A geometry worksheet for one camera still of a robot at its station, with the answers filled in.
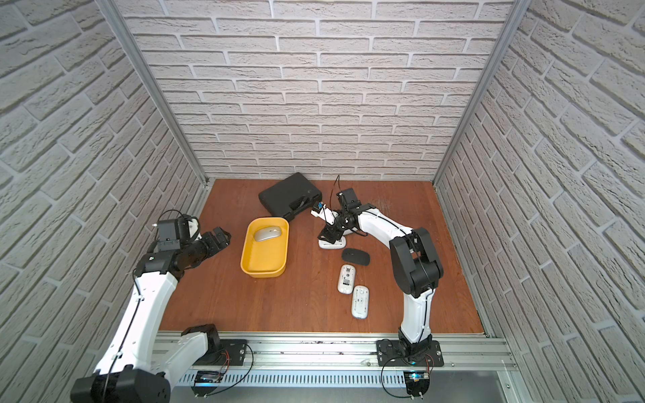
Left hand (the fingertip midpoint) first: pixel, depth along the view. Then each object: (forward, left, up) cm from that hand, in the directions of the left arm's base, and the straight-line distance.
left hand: (222, 235), depth 78 cm
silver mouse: (+13, -9, -18) cm, 24 cm away
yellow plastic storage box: (+6, -10, -18) cm, 22 cm away
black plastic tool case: (+28, -18, -12) cm, 36 cm away
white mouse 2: (-16, -45, -17) cm, 51 cm away
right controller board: (-38, -60, -18) cm, 73 cm away
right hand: (+11, -35, -11) cm, 38 cm away
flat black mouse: (+2, -45, -18) cm, 48 cm away
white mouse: (+6, -38, -15) cm, 42 cm away
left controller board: (-37, +1, -20) cm, 42 cm away
